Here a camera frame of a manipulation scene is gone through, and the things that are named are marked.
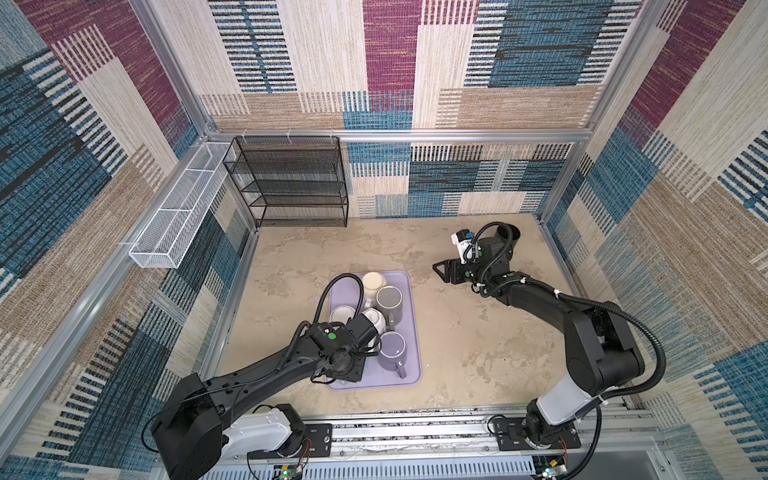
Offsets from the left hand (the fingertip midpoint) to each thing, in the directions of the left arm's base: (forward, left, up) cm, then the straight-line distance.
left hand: (354, 368), depth 79 cm
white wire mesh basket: (+37, +58, +11) cm, 69 cm away
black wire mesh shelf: (+63, +25, +12) cm, 68 cm away
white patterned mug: (+11, -6, +5) cm, 14 cm away
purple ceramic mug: (+3, -10, +2) cm, 11 cm away
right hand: (+27, -26, +7) cm, 38 cm away
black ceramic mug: (+46, -51, +1) cm, 69 cm away
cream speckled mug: (+24, -5, +3) cm, 25 cm away
